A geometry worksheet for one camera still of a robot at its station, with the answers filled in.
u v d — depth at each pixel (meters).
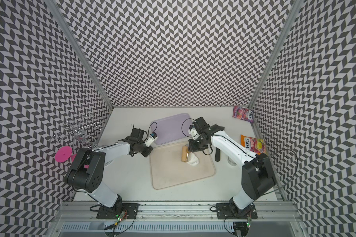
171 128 1.07
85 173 0.46
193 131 0.78
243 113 1.10
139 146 0.80
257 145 0.94
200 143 0.69
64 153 0.64
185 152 0.89
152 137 0.87
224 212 0.72
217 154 0.91
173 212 0.74
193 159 0.89
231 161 0.89
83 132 0.71
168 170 0.90
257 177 0.43
